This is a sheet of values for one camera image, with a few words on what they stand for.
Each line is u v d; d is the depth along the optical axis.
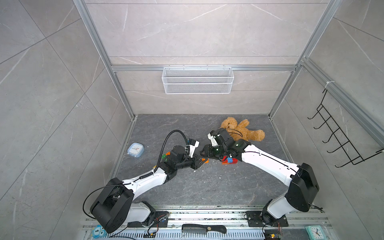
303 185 0.42
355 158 0.58
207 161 0.78
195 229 0.71
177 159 0.64
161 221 0.72
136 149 0.98
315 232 0.69
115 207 0.41
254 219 0.73
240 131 1.00
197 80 1.01
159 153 1.00
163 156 0.62
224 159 0.68
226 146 0.61
